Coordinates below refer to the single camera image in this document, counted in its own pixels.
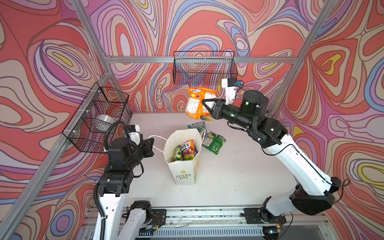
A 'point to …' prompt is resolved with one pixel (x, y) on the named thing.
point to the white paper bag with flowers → (183, 172)
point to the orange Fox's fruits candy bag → (188, 150)
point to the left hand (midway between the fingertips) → (154, 138)
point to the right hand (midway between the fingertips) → (202, 106)
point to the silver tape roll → (106, 118)
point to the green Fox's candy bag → (213, 142)
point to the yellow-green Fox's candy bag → (178, 155)
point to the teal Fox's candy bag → (200, 126)
